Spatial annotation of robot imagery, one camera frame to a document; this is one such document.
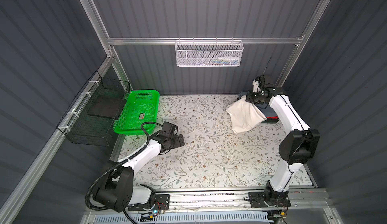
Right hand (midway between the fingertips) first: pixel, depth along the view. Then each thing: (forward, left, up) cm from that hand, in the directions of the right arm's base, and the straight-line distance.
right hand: (249, 97), depth 89 cm
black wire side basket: (-21, +83, +8) cm, 86 cm away
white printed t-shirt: (-6, +2, -9) cm, 11 cm away
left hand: (-21, +44, -15) cm, 51 cm away
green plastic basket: (+13, +76, -21) cm, 80 cm away
